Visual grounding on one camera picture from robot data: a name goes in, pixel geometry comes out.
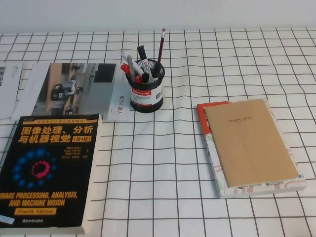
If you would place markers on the black image processing textbook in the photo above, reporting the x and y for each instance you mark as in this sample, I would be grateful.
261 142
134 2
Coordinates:
45 181

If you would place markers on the white marker black cap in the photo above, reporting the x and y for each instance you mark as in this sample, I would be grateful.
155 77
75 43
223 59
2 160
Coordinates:
146 67

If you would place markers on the red pen in holder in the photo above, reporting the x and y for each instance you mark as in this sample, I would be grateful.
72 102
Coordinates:
139 79

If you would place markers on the brown classic note notebook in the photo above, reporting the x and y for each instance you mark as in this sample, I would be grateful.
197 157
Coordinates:
249 145

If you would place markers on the white paper sheet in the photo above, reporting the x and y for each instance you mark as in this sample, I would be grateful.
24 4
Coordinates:
10 73

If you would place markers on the red book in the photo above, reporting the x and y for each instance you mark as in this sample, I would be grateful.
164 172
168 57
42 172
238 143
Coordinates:
202 115

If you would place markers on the black capped marker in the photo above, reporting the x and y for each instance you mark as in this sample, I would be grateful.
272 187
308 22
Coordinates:
156 70

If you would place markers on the robot photo brochure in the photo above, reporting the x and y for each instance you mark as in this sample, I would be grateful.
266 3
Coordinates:
53 89

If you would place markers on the red pencil with eraser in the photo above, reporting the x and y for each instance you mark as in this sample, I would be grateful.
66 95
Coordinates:
161 45

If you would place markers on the red capped marker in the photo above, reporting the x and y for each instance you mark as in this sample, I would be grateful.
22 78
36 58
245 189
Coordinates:
124 67

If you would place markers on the black mesh pen holder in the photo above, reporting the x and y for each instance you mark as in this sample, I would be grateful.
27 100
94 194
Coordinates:
147 98

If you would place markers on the grey white pen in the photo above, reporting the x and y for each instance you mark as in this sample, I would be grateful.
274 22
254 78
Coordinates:
129 60

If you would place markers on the white patterned book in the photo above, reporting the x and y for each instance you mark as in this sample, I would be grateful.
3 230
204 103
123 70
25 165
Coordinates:
224 191

